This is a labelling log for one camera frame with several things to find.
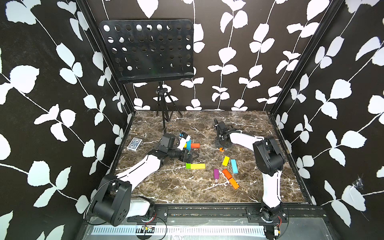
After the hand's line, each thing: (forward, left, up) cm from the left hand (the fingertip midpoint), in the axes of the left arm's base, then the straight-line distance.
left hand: (193, 151), depth 83 cm
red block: (-9, -20, -13) cm, 25 cm away
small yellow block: (-1, -21, -13) cm, 24 cm away
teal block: (+12, +3, -13) cm, 18 cm away
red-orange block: (+13, -2, -14) cm, 19 cm away
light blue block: (-4, -25, -12) cm, 28 cm away
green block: (-3, +4, -13) cm, 13 cm away
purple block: (-9, -13, -13) cm, 20 cm away
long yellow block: (-3, -2, -13) cm, 14 cm away
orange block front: (-15, -23, -13) cm, 30 cm away
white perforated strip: (-35, +8, -13) cm, 38 cm away
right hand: (+14, -18, -12) cm, 26 cm away
